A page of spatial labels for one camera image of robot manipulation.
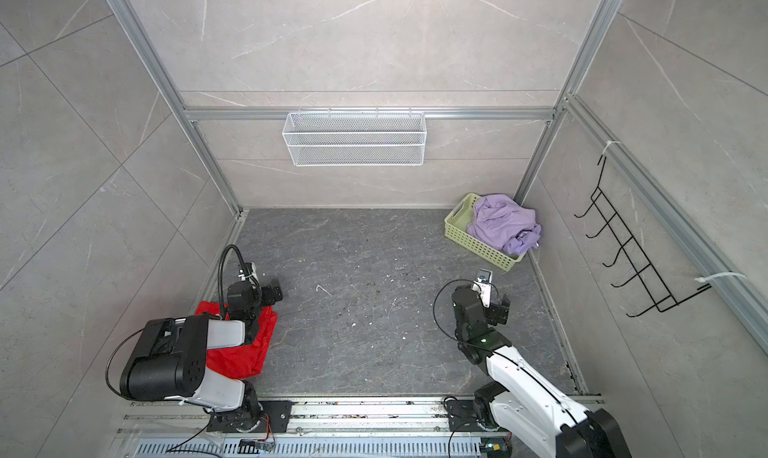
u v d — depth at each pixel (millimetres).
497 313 730
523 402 498
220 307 709
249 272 809
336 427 729
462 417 730
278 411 743
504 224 1040
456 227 1054
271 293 876
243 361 795
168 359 451
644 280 634
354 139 1009
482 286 704
